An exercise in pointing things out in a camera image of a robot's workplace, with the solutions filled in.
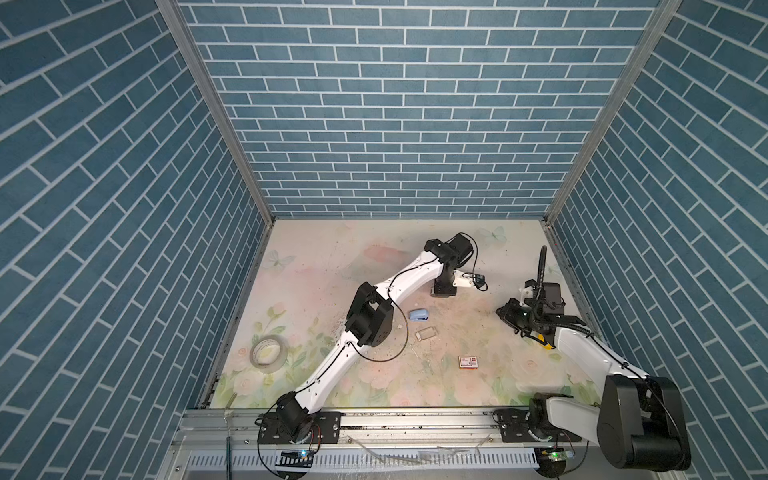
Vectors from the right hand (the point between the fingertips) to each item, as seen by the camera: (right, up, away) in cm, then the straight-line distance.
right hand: (496, 306), depth 89 cm
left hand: (-14, +5, +9) cm, 17 cm away
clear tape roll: (-63, -14, -6) cm, 65 cm away
